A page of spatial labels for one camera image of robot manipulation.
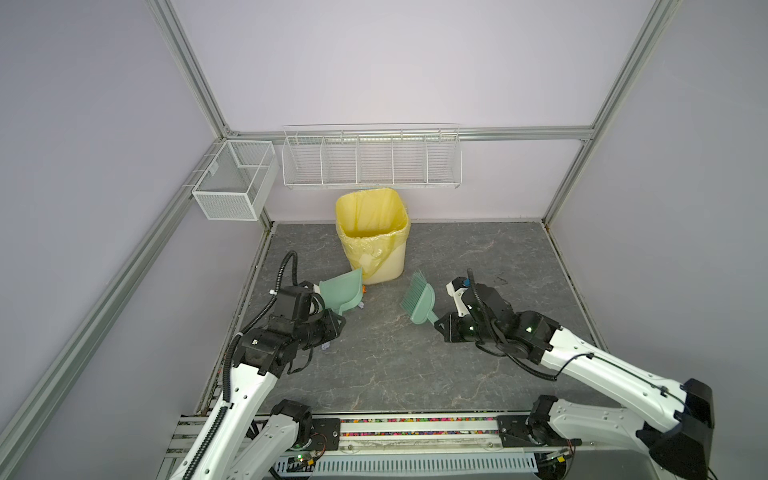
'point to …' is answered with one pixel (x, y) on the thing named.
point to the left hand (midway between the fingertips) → (342, 326)
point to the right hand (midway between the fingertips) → (435, 327)
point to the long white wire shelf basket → (372, 156)
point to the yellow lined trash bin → (374, 226)
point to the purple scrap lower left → (325, 346)
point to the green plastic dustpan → (342, 291)
